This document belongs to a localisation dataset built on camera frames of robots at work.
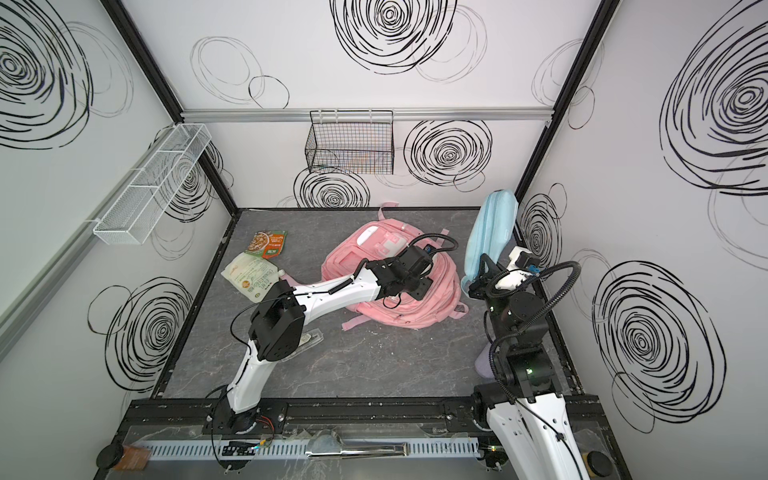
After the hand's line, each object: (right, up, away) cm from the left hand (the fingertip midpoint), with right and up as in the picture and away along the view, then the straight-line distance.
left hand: (428, 280), depth 88 cm
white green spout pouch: (-58, 0, +11) cm, 59 cm away
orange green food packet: (-56, +10, +20) cm, 61 cm away
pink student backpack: (-18, +11, +14) cm, 25 cm away
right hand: (+8, +9, -22) cm, 25 cm away
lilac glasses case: (+14, -22, -7) cm, 27 cm away
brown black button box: (-68, -33, -26) cm, 80 cm away
